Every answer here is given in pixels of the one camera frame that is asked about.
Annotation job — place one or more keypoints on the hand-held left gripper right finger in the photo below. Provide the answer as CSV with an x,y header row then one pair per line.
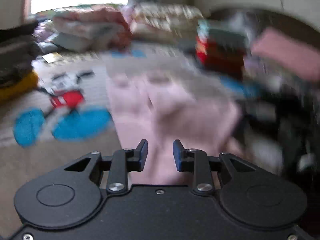
x,y
177,156

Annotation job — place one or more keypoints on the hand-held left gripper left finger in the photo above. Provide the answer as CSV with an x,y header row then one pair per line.
x,y
143,155

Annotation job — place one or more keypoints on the pink sweatshirt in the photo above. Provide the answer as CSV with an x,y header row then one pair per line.
x,y
175,110

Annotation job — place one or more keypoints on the stack of colourful folded clothes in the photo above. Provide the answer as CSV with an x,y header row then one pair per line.
x,y
220,52

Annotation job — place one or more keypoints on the stack of dark folded clothes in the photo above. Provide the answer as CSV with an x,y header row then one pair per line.
x,y
15,62

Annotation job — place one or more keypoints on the cartoon mouse printed blanket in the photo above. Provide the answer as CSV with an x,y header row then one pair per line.
x,y
75,152

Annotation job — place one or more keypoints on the pink purple folded bedding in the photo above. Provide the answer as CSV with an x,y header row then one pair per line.
x,y
287,52

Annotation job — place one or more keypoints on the dark wooden headboard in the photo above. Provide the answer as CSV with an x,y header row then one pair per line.
x,y
275,17

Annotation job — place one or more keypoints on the yellow book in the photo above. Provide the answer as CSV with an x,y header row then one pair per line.
x,y
51,57

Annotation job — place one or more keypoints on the cream folded quilt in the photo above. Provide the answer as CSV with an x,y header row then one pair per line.
x,y
165,20

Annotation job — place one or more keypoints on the pink folded quilt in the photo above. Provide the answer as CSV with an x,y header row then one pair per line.
x,y
92,27

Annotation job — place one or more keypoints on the light blue plush pillow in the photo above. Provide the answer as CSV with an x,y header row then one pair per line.
x,y
47,47

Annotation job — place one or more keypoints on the purple pillow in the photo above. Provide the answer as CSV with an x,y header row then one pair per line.
x,y
43,31

